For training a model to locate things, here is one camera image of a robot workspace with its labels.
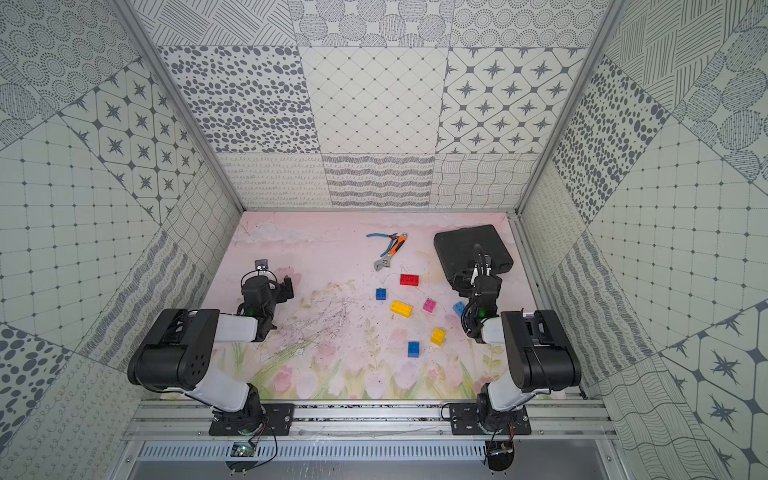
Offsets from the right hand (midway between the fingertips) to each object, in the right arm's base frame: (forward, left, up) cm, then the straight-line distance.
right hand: (476, 274), depth 94 cm
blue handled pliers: (+21, +28, -6) cm, 36 cm away
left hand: (-2, +64, +1) cm, 64 cm away
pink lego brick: (-8, +15, -5) cm, 18 cm away
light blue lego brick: (-9, +6, -5) cm, 12 cm away
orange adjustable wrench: (+8, +30, -5) cm, 31 cm away
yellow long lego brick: (-10, +24, -5) cm, 27 cm away
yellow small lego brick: (-19, +13, -4) cm, 24 cm away
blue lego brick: (-23, +20, -4) cm, 31 cm away
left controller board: (-47, +63, -8) cm, 79 cm away
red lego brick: (+1, +22, -5) cm, 22 cm away
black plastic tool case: (+15, +4, -5) cm, 16 cm away
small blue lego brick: (-5, +31, -4) cm, 32 cm away
